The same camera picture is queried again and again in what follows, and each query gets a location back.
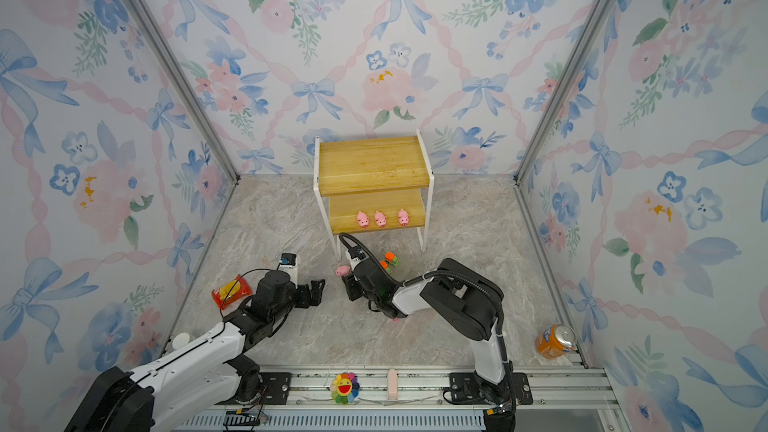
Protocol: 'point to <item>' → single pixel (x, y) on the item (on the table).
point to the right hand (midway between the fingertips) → (346, 273)
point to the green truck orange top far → (392, 259)
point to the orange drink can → (556, 340)
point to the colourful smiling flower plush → (345, 388)
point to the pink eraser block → (392, 380)
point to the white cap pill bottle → (181, 340)
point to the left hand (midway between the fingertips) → (311, 278)
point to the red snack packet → (232, 291)
